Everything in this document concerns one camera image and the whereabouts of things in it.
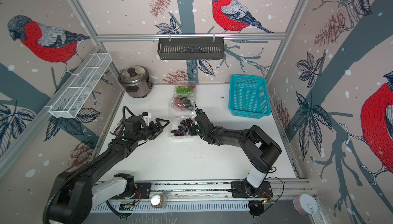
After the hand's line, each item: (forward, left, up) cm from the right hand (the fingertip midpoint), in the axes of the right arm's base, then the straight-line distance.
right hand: (188, 125), depth 90 cm
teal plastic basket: (+31, -43, -8) cm, 53 cm away
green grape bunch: (+30, +5, 0) cm, 30 cm away
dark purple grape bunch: (-1, +3, -2) cm, 4 cm away
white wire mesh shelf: (-4, +55, +24) cm, 60 cm away
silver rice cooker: (+25, +36, +9) cm, 44 cm away
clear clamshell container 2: (+14, +11, -5) cm, 19 cm away
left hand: (-3, +10, +7) cm, 13 cm away
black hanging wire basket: (+49, +1, +22) cm, 54 cm away
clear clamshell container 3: (+35, 0, -2) cm, 35 cm away
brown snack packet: (-2, +47, -6) cm, 47 cm away
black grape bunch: (+19, +2, -2) cm, 19 cm away
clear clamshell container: (+3, +10, -4) cm, 11 cm away
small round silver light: (-38, +9, +4) cm, 39 cm away
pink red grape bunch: (+18, +9, -1) cm, 20 cm away
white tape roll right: (-36, -55, -3) cm, 66 cm away
